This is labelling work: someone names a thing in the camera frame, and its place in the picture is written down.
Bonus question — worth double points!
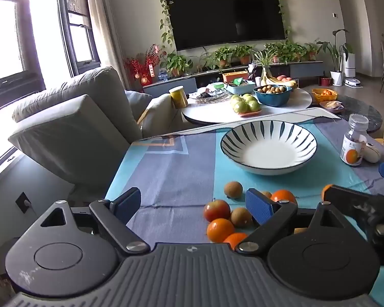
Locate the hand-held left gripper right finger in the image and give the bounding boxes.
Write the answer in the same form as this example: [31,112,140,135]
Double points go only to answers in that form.
[235,188,356,258]

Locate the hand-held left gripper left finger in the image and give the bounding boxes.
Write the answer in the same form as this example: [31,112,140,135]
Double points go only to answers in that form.
[35,187,150,256]

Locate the red apple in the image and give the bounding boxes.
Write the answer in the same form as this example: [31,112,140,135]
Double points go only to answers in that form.
[204,200,231,223]

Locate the white blue-striped bowl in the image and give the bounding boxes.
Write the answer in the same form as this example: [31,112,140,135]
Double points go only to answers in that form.
[220,120,318,176]

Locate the pile of small brown fruits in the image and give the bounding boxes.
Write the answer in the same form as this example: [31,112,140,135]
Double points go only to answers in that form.
[258,85,289,95]

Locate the white egg-shaped case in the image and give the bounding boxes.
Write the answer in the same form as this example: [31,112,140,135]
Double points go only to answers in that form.
[361,142,382,163]

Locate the clear jar with orange label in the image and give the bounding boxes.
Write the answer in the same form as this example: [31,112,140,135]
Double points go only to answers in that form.
[340,114,369,167]

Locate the blue patterned tablecloth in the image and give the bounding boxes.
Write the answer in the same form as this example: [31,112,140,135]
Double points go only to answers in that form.
[105,107,384,307]

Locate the dark round coffee table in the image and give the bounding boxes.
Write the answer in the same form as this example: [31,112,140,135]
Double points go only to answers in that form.
[307,94,383,134]

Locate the purple snack dish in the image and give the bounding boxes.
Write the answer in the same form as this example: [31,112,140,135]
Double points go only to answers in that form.
[319,101,345,113]

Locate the beige cushion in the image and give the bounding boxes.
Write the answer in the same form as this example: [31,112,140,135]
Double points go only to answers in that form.
[141,93,177,138]

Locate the orange basket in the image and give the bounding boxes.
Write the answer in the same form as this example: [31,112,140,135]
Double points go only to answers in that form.
[311,89,338,104]

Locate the grey sofa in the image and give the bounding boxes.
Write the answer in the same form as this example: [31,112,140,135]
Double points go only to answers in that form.
[8,67,148,192]

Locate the blue-grey cushion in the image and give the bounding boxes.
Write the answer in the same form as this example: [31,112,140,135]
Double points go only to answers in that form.
[125,90,152,119]

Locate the white round coffee table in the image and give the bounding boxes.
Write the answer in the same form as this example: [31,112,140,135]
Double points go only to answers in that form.
[181,88,312,127]

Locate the blue bowl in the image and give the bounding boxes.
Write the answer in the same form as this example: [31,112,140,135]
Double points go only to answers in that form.
[253,86,292,107]

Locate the yellow can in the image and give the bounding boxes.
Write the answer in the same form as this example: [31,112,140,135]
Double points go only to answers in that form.
[169,86,189,109]

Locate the light blue dish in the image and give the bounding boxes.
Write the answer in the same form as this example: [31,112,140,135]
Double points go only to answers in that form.
[226,80,257,95]

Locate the tall plant in white pot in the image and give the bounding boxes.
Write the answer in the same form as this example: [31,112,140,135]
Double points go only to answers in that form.
[317,29,353,86]

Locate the bunch of bananas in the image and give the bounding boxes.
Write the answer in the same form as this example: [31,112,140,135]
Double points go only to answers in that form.
[264,75,297,88]

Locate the grey television cabinet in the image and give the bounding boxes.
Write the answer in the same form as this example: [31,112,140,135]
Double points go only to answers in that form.
[144,61,324,98]

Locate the orange box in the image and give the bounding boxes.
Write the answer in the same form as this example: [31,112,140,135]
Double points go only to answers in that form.
[222,70,248,84]

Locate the red decorative branches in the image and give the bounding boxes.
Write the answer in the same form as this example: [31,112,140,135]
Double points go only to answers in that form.
[124,45,163,86]

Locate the potted green plant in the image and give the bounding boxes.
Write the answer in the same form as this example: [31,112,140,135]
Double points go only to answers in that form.
[304,42,321,61]
[275,40,308,63]
[213,47,233,68]
[233,45,253,65]
[162,53,193,78]

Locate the spider plant in vase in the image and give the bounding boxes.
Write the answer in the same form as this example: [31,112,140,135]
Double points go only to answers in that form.
[252,49,278,85]

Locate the light curtain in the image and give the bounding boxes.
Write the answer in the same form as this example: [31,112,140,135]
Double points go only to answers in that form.
[85,0,129,90]

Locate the large dark framed window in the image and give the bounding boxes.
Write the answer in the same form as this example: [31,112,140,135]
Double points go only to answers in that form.
[0,0,47,116]

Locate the black wall socket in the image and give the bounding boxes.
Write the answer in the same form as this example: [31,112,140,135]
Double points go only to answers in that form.
[15,192,32,214]

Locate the black wall television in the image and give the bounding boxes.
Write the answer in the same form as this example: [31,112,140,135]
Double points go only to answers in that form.
[172,0,286,52]

